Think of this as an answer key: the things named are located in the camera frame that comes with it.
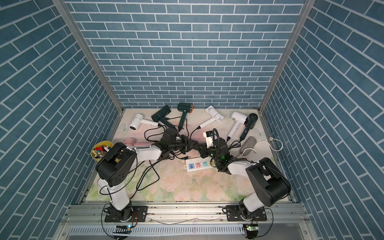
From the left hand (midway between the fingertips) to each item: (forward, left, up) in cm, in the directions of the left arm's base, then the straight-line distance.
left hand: (201, 143), depth 86 cm
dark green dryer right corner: (+21, -35, -6) cm, 41 cm away
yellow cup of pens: (-4, +57, -1) cm, 57 cm away
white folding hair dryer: (+28, -12, -7) cm, 31 cm away
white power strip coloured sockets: (-8, +2, -11) cm, 14 cm away
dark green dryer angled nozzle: (+28, +30, -8) cm, 41 cm away
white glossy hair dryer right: (+28, -29, -9) cm, 42 cm away
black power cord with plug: (-3, +13, -13) cm, 19 cm away
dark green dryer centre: (+41, +12, -11) cm, 44 cm away
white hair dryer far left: (+25, +46, -9) cm, 53 cm away
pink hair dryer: (+9, +47, -13) cm, 50 cm away
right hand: (-1, +2, -2) cm, 3 cm away
